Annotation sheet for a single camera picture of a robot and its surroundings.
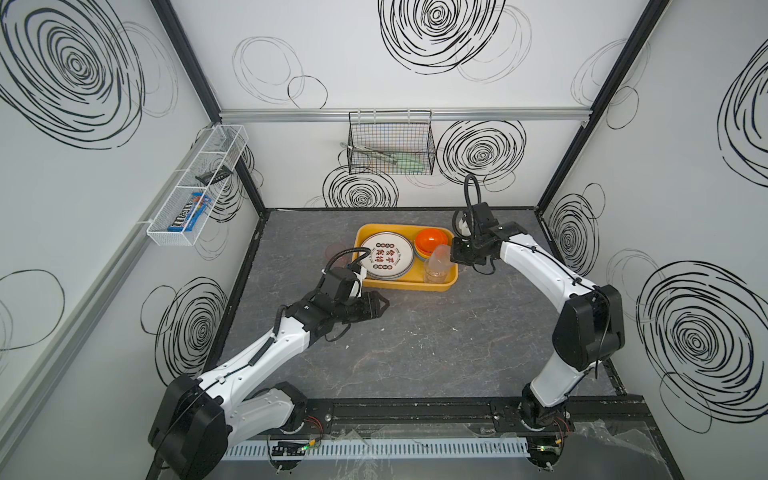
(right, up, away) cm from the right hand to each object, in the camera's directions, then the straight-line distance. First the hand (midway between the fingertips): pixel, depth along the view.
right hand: (448, 255), depth 88 cm
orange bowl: (-4, +5, +14) cm, 15 cm away
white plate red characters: (-17, -1, +14) cm, 22 cm away
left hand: (-19, -13, -10) cm, 24 cm away
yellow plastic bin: (-9, -9, +9) cm, 16 cm away
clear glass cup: (-2, -5, +11) cm, 12 cm away
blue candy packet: (-66, +11, -17) cm, 69 cm away
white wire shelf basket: (-69, +33, +3) cm, 77 cm away
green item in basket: (-12, +28, -1) cm, 30 cm away
